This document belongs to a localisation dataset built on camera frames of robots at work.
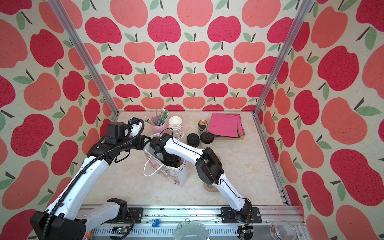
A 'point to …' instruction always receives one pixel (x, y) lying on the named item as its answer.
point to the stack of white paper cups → (175, 123)
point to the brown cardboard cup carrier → (209, 187)
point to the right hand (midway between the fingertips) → (174, 167)
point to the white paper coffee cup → (205, 145)
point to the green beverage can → (202, 125)
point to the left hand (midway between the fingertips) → (152, 139)
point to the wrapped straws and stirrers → (162, 118)
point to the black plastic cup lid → (206, 137)
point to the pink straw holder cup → (161, 129)
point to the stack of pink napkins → (227, 125)
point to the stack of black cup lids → (193, 140)
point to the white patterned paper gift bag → (177, 174)
